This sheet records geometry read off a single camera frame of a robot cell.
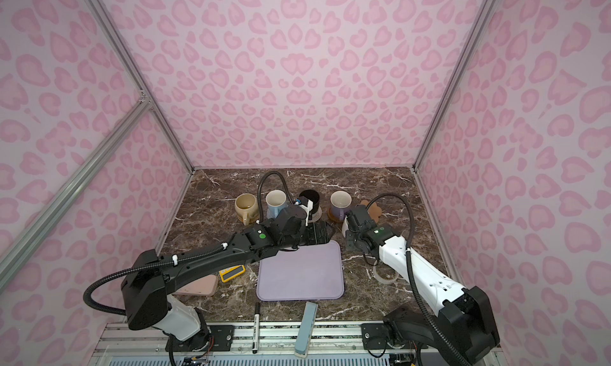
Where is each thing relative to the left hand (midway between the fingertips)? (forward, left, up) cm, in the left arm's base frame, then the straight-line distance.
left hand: (330, 229), depth 75 cm
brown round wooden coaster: (+16, -4, -17) cm, 24 cm away
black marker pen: (-24, +24, -19) cm, 39 cm away
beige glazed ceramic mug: (+21, +34, -16) cm, 43 cm away
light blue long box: (-29, +9, -18) cm, 35 cm away
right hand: (+1, -9, -9) cm, 13 cm away
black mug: (+20, +6, -8) cm, 22 cm away
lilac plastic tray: (-6, +6, -19) cm, 21 cm away
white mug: (+21, -6, -16) cm, 27 cm away
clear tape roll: (-10, -19, -20) cm, 29 cm away
